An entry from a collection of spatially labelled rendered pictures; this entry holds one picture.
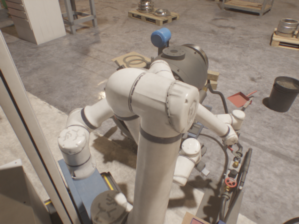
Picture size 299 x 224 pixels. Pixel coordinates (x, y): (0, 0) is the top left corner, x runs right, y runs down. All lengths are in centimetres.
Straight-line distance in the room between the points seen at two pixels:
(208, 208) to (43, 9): 467
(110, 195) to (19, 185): 45
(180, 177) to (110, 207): 33
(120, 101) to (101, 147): 186
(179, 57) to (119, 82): 149
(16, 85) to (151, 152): 37
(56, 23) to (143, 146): 502
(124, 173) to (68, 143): 101
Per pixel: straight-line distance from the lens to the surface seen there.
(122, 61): 405
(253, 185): 227
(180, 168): 103
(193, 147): 104
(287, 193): 236
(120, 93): 55
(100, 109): 130
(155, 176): 63
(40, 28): 529
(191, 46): 250
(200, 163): 123
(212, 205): 203
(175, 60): 201
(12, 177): 127
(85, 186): 138
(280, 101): 314
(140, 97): 52
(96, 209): 98
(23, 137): 69
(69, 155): 128
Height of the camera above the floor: 174
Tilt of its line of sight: 39 degrees down
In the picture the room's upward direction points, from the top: straight up
